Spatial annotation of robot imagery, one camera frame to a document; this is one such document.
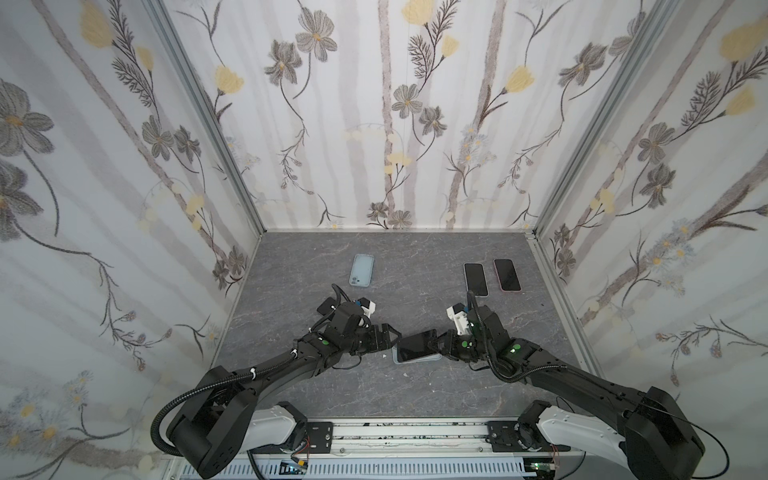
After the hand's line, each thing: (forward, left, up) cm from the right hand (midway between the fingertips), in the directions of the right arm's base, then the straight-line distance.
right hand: (422, 340), depth 78 cm
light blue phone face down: (+28, -22, -12) cm, 38 cm away
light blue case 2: (+31, +19, -15) cm, 40 cm away
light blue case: (-3, -3, -7) cm, 8 cm away
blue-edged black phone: (+29, -22, -12) cm, 39 cm away
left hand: (+3, +9, -3) cm, 10 cm away
